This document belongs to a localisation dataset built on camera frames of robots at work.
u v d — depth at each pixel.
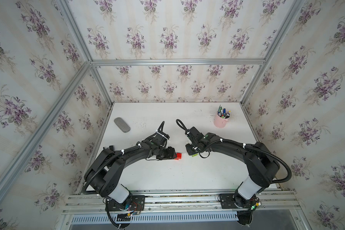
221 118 0.96
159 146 0.72
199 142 0.66
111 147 0.91
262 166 0.45
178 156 0.86
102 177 0.43
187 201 0.75
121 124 1.04
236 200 0.66
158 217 0.76
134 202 0.72
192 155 0.83
